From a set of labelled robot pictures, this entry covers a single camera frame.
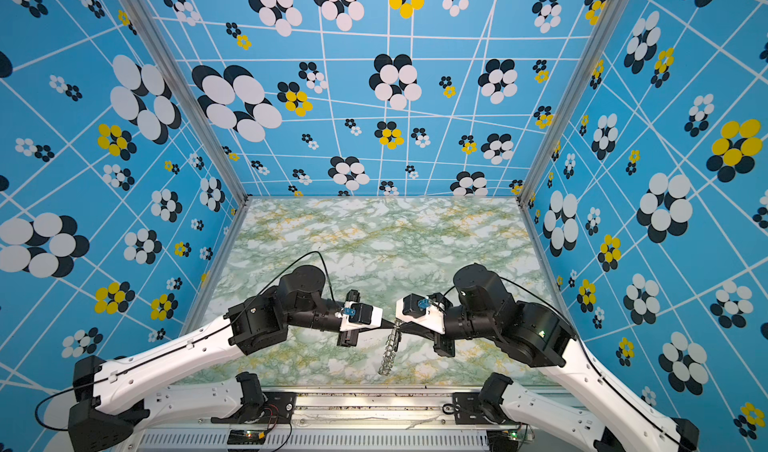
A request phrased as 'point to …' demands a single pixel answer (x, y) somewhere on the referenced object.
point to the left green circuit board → (246, 437)
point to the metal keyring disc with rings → (391, 348)
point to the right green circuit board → (503, 440)
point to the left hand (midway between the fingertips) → (394, 322)
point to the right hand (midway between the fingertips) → (405, 323)
